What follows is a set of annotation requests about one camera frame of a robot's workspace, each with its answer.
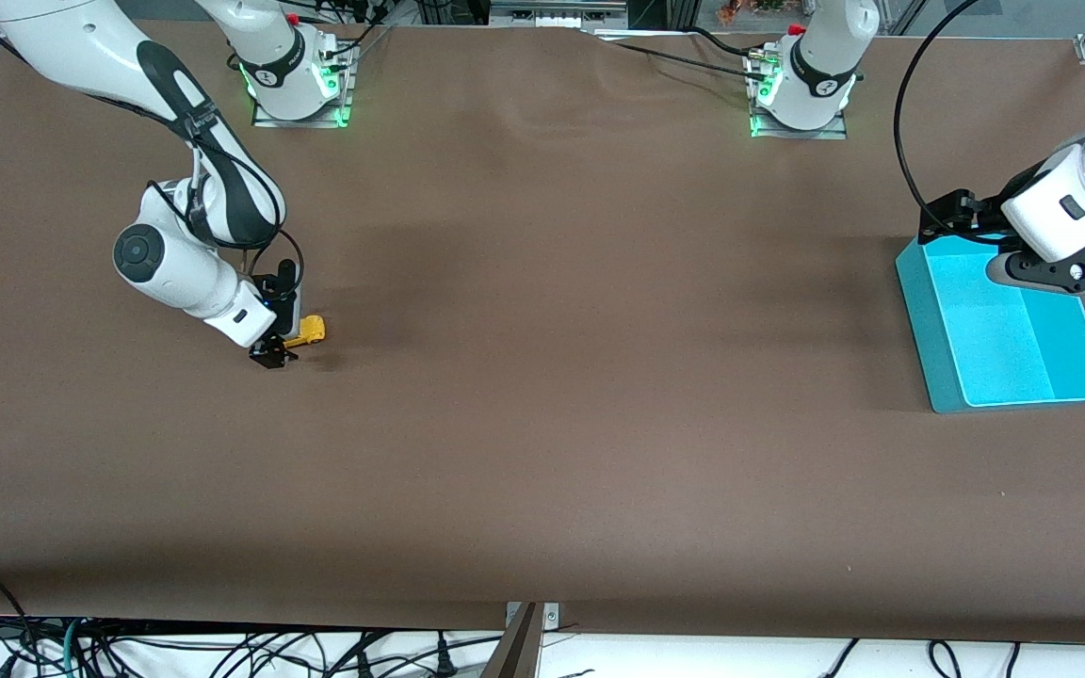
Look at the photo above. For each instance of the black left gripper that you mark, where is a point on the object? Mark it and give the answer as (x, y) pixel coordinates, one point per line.
(983, 216)

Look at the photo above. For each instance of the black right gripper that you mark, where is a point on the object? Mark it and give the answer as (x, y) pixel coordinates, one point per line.
(284, 294)

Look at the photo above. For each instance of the yellow beetle toy car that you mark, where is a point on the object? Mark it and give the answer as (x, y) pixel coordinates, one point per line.
(313, 328)

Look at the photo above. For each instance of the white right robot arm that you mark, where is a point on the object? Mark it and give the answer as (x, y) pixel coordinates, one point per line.
(81, 38)

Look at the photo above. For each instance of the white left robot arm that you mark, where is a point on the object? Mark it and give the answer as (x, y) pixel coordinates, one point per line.
(820, 66)

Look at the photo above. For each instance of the cyan plastic bin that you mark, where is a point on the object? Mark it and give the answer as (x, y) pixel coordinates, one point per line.
(1004, 358)

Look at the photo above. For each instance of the orange background object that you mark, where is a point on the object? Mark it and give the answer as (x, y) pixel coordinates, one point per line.
(759, 9)

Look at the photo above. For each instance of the dark wedge beam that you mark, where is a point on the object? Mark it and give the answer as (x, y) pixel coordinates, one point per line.
(516, 654)

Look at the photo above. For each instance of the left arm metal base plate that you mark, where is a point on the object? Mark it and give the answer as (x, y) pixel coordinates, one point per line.
(825, 134)

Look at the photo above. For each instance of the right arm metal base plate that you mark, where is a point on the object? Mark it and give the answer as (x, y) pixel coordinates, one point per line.
(316, 122)

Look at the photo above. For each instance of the small metal table bracket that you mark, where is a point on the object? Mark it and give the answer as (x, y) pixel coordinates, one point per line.
(552, 617)

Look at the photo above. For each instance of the aluminium frame rail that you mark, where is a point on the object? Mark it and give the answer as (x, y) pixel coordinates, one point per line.
(557, 14)

